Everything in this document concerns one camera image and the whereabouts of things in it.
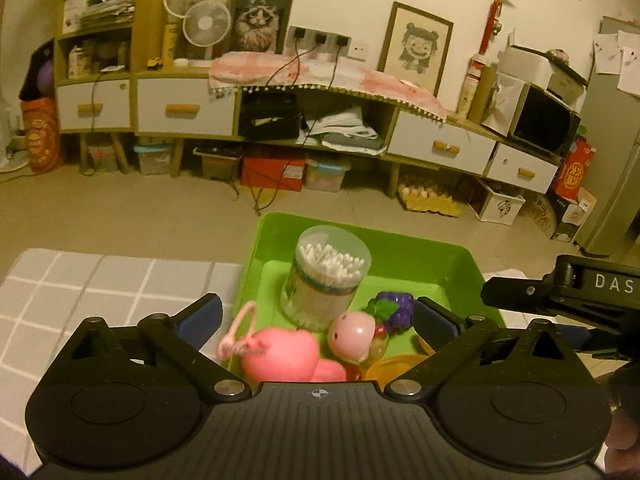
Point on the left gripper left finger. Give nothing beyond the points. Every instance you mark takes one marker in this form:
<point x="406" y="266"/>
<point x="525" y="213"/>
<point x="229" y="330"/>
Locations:
<point x="178" y="340"/>

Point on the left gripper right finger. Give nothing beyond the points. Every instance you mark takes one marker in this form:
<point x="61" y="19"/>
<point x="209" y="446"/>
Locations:
<point x="455" y="341"/>

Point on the purple toy grapes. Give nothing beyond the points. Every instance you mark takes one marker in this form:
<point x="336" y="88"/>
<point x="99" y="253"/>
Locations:
<point x="393" y="309"/>

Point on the pink capsule ball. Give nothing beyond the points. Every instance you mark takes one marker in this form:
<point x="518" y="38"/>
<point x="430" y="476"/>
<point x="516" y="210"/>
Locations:
<point x="358" y="338"/>

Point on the pink plush toy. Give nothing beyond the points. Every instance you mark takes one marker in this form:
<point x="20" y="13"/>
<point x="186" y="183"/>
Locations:
<point x="275" y="354"/>

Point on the cotton swab jar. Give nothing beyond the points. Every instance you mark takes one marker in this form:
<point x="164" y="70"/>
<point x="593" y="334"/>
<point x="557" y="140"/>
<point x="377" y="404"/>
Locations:
<point x="328" y="266"/>

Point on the green plastic storage bin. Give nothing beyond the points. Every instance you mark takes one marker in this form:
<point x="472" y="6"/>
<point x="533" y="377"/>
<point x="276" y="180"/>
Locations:
<point x="445" y="273"/>

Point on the grey refrigerator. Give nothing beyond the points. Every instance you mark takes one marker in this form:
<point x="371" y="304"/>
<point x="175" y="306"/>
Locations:
<point x="611" y="118"/>

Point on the red gift bag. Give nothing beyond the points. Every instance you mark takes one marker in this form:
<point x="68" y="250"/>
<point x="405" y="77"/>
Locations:
<point x="571" y="175"/>

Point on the white storage crate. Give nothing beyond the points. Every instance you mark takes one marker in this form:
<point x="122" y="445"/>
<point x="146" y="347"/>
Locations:
<point x="494" y="202"/>

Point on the grey checked tablecloth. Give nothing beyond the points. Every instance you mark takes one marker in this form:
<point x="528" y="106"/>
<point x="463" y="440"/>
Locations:
<point x="47" y="293"/>

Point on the egg tray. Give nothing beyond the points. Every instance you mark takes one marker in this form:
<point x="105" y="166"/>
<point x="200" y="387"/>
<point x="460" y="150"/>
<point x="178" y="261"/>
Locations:
<point x="418" y="194"/>

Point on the black microwave oven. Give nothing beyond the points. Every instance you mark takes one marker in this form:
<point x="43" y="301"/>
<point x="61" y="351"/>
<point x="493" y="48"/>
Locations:
<point x="544" y="122"/>

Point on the red box under cabinet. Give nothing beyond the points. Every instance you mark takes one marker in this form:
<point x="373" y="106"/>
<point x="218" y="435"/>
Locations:
<point x="284" y="174"/>

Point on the clear plastic box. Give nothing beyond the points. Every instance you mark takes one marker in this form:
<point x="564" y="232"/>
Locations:
<point x="325" y="174"/>

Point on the orange patterned bag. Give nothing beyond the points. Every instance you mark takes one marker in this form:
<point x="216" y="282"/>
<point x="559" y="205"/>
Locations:
<point x="42" y="133"/>

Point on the pink cloth runner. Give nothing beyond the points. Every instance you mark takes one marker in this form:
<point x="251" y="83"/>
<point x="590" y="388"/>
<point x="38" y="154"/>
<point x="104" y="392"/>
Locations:
<point x="269" y="70"/>

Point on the wooden tv cabinet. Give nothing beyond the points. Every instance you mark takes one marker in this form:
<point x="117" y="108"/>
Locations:
<point x="124" y="66"/>

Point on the framed cartoon girl picture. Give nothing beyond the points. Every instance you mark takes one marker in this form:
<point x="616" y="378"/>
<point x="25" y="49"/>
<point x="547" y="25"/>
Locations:
<point x="415" y="47"/>

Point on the framed cat picture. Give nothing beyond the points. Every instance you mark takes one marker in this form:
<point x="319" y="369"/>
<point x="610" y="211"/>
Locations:
<point x="258" y="25"/>

